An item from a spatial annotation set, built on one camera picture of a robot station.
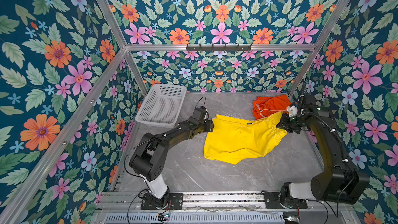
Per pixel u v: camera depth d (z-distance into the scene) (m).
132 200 0.73
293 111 0.73
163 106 1.11
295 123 0.64
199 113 0.72
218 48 0.93
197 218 0.70
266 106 1.06
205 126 0.82
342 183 0.40
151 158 0.47
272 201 0.73
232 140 0.94
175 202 0.73
